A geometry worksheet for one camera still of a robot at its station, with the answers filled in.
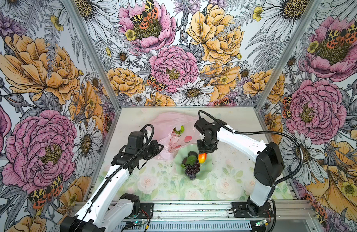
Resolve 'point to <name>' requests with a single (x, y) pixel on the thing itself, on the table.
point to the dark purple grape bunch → (191, 171)
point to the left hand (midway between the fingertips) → (163, 151)
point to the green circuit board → (260, 223)
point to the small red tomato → (202, 157)
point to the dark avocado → (192, 152)
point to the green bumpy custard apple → (179, 131)
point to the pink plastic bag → (164, 122)
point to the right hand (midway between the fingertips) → (203, 156)
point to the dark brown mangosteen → (184, 161)
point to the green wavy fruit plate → (205, 168)
